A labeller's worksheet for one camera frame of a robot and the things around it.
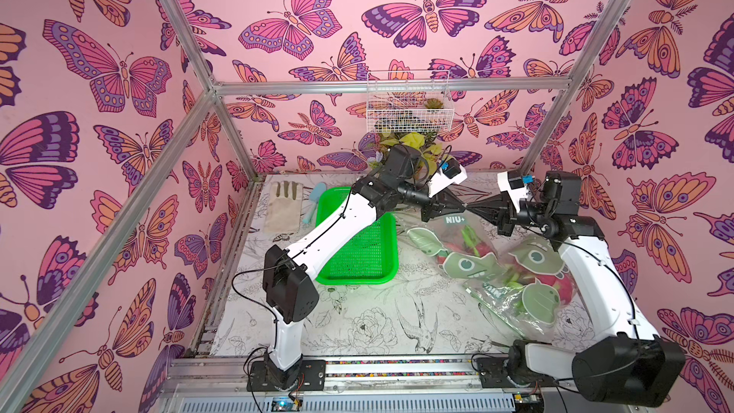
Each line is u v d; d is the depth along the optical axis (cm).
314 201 109
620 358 38
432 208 61
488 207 64
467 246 80
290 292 52
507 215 61
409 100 96
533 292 78
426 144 95
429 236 78
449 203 64
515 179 57
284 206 110
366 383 73
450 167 58
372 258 96
